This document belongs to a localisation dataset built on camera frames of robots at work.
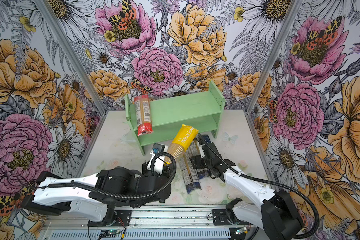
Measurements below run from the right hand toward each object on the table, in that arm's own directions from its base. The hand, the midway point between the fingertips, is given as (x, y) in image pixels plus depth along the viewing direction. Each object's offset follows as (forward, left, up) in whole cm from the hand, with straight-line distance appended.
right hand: (198, 162), depth 85 cm
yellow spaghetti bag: (-4, +9, +26) cm, 28 cm away
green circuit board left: (-30, +44, -8) cm, 54 cm away
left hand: (-13, +15, +24) cm, 31 cm away
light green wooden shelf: (+21, -2, +19) cm, 28 cm away
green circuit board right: (-31, -19, -9) cm, 37 cm away
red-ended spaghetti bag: (+21, +29, +23) cm, 43 cm away
